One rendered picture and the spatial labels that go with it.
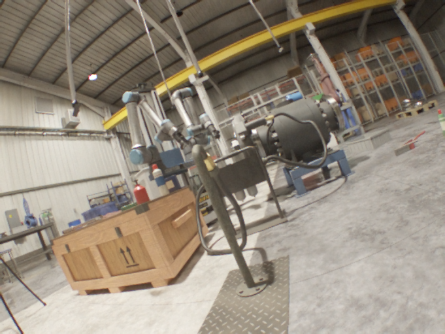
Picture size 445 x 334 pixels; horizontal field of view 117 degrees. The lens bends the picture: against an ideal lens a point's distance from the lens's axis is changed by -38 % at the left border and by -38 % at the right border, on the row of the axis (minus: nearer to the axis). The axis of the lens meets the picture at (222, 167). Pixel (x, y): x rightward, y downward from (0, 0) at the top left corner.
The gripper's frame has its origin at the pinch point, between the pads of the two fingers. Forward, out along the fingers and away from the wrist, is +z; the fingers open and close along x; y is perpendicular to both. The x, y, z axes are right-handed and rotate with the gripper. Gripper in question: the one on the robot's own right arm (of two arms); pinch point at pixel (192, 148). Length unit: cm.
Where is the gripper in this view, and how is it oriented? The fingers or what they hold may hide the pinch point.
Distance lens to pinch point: 178.5
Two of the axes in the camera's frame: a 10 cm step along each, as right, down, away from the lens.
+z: 6.9, 7.0, -1.9
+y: -4.9, 6.5, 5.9
